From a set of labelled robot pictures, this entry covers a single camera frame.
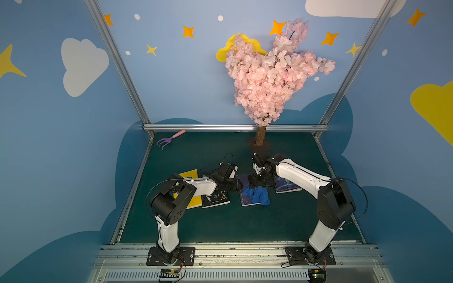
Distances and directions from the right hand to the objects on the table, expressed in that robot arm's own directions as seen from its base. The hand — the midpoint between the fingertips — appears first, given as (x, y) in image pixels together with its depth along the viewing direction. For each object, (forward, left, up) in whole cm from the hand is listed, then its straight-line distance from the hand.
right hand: (258, 184), depth 89 cm
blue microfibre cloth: (-6, 0, -1) cm, 6 cm away
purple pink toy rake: (+31, +59, -5) cm, 67 cm away
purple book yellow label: (-6, +6, -7) cm, 11 cm away
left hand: (+2, +9, -5) cm, 10 cm away
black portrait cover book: (-6, +19, -5) cm, 21 cm away
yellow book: (-9, +31, -4) cm, 33 cm away
